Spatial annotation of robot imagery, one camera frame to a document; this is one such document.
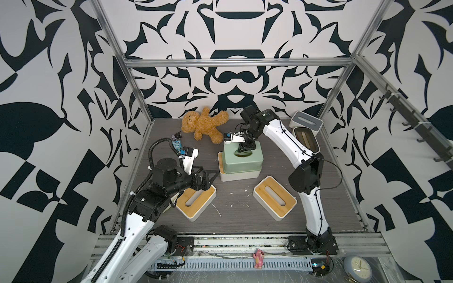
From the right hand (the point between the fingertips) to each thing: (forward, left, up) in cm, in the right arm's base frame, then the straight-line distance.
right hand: (238, 141), depth 88 cm
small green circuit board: (-49, -31, -18) cm, 61 cm away
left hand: (-19, +13, +9) cm, 25 cm away
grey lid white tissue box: (+28, -42, -14) cm, 53 cm away
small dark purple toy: (+15, +36, -14) cm, 41 cm away
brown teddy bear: (+21, +19, -9) cm, 30 cm away
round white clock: (-50, -43, -13) cm, 67 cm away
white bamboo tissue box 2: (-26, +21, -12) cm, 36 cm away
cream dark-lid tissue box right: (+12, -41, -13) cm, 44 cm away
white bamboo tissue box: (-11, +2, -14) cm, 18 cm away
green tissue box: (-13, +3, +1) cm, 14 cm away
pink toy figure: (-46, -6, -14) cm, 48 cm away
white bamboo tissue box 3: (-23, -17, -15) cm, 32 cm away
